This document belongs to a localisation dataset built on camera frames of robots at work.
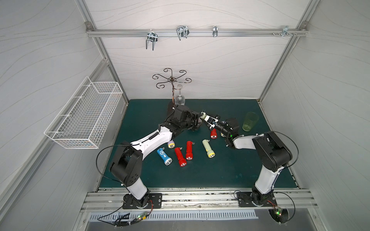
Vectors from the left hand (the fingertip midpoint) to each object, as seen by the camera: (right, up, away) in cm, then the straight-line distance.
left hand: (205, 116), depth 80 cm
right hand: (-1, +2, +6) cm, 6 cm away
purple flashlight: (-21, -19, +11) cm, 30 cm away
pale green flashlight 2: (-1, 0, +2) cm, 2 cm away
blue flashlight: (-22, -27, +4) cm, 35 cm away
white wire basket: (-61, -2, -11) cm, 62 cm away
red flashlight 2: (-9, -25, +8) cm, 27 cm away
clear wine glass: (-16, +11, +11) cm, 22 cm away
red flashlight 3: (+7, -13, +16) cm, 22 cm away
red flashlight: (-13, -28, +5) cm, 31 cm away
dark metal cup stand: (-21, +23, +10) cm, 33 cm away
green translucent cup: (+34, -3, +18) cm, 38 cm away
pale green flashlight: (+4, -23, +8) cm, 25 cm away
